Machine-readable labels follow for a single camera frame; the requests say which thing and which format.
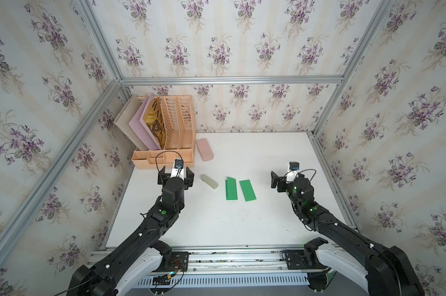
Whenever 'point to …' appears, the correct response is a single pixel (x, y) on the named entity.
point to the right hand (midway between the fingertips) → (283, 171)
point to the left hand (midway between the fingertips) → (178, 168)
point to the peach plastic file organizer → (179, 119)
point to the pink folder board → (138, 121)
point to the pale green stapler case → (209, 182)
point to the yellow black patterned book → (154, 119)
